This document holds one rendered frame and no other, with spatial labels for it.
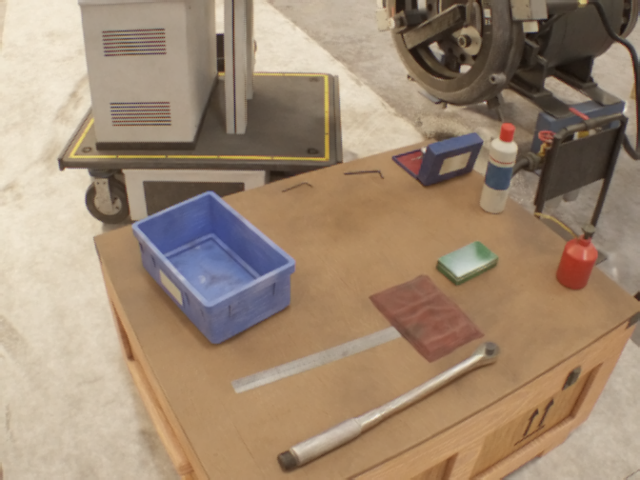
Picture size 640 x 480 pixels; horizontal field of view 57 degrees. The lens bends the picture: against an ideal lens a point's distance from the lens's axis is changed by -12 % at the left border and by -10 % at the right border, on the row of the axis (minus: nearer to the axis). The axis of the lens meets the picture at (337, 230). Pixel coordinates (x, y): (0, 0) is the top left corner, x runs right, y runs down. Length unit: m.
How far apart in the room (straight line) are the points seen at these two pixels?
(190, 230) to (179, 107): 0.69
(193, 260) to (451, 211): 0.62
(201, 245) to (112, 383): 0.56
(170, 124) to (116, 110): 0.19
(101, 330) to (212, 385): 0.85
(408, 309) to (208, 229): 0.47
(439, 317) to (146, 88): 1.17
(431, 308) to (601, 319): 0.38
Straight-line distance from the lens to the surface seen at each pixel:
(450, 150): 1.61
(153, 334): 1.26
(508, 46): 2.34
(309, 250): 1.42
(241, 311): 1.20
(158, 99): 2.03
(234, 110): 2.13
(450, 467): 1.32
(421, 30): 2.62
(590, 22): 2.82
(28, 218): 2.51
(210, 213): 1.42
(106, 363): 1.87
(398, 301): 1.30
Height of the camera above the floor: 1.37
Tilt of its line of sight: 37 degrees down
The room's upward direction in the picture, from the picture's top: 4 degrees clockwise
